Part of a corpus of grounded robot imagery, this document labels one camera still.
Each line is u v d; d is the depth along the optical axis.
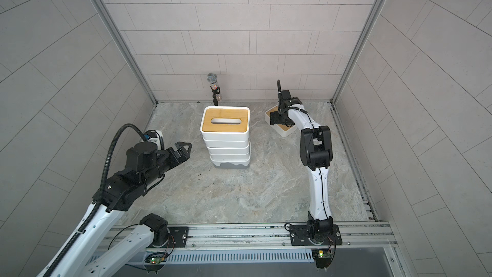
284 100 0.82
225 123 0.69
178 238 0.71
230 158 0.84
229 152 0.79
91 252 0.41
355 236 0.73
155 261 0.65
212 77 0.89
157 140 0.60
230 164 0.84
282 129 0.97
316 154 0.58
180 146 0.61
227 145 0.72
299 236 0.71
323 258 0.68
